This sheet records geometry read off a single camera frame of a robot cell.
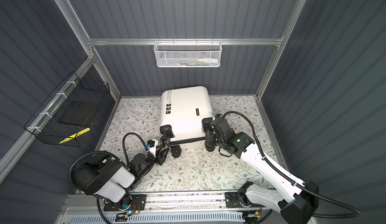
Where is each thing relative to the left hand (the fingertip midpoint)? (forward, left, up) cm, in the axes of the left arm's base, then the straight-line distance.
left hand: (166, 147), depth 86 cm
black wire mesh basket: (+12, +46, +22) cm, 52 cm away
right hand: (-2, -24, +13) cm, 28 cm away
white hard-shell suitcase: (+14, -12, +17) cm, 25 cm away
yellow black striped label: (0, +37, +19) cm, 42 cm away
